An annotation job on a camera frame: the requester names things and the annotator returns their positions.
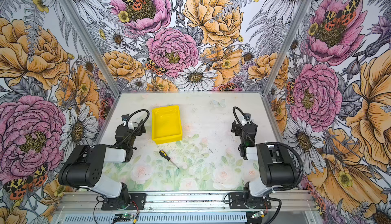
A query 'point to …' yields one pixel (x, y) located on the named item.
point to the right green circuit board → (257, 215)
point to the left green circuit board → (125, 215)
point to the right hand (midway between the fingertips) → (242, 125)
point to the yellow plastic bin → (166, 124)
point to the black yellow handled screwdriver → (165, 155)
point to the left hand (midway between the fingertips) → (135, 124)
